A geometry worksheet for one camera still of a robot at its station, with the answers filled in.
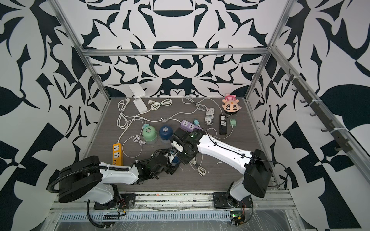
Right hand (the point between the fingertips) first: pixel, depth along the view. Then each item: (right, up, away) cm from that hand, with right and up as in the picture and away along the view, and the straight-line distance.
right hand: (183, 156), depth 78 cm
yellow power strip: (-40, -1, +10) cm, 41 cm away
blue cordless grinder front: (-4, -3, 0) cm, 5 cm away
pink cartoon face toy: (+34, +30, +28) cm, 53 cm away
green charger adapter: (+35, +16, +26) cm, 47 cm away
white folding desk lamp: (-28, +36, +14) cm, 48 cm away
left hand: (-5, -1, +7) cm, 9 cm away
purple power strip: (+3, +14, +23) cm, 27 cm away
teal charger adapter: (+9, +17, +24) cm, 31 cm away
